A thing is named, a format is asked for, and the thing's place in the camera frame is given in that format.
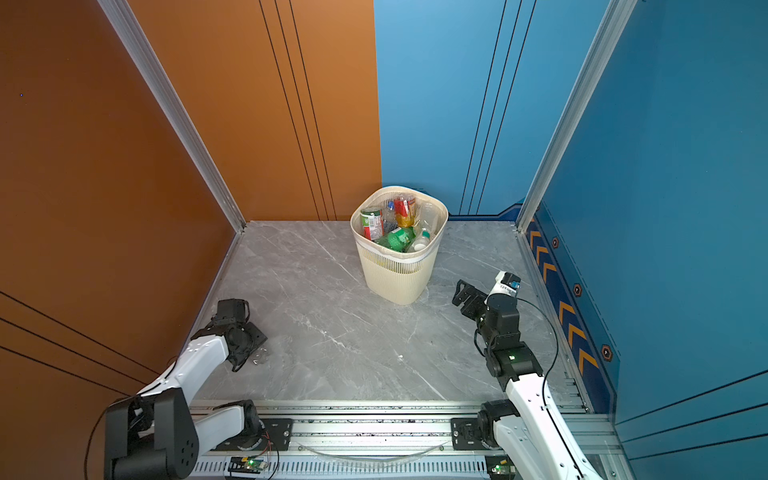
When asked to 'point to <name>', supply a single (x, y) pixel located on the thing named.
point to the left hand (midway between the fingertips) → (255, 338)
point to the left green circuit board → (242, 464)
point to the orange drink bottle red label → (404, 210)
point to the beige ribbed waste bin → (392, 276)
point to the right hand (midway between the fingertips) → (467, 288)
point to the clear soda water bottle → (390, 217)
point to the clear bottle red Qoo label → (372, 224)
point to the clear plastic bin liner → (380, 202)
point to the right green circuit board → (500, 467)
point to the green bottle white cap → (400, 239)
